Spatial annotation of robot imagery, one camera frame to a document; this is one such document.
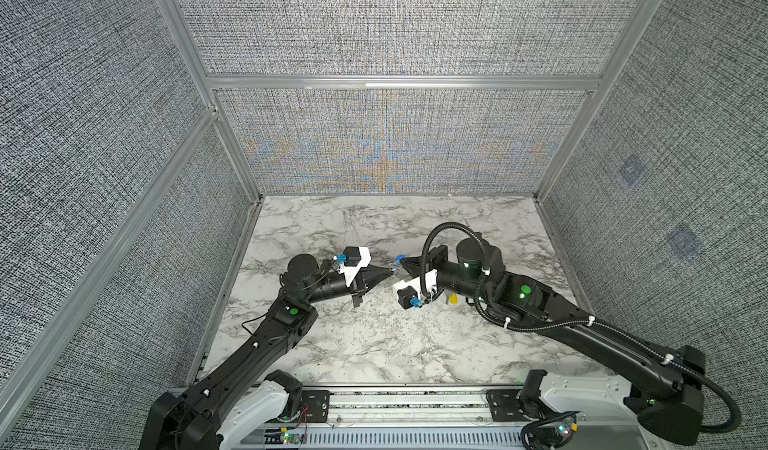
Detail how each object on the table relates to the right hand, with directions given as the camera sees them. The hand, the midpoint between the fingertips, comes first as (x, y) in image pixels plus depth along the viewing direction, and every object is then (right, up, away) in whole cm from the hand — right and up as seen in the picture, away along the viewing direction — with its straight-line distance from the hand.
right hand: (407, 246), depth 66 cm
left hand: (-4, -6, +1) cm, 7 cm away
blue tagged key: (-2, -3, 0) cm, 3 cm away
